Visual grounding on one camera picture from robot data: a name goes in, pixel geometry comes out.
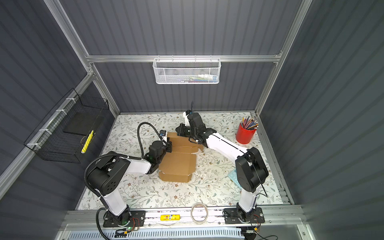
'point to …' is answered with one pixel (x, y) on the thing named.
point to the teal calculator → (233, 175)
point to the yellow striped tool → (87, 142)
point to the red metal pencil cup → (246, 130)
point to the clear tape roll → (195, 221)
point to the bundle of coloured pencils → (249, 123)
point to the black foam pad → (84, 123)
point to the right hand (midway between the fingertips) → (176, 130)
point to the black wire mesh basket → (48, 141)
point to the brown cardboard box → (179, 165)
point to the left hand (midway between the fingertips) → (168, 137)
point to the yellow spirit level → (170, 217)
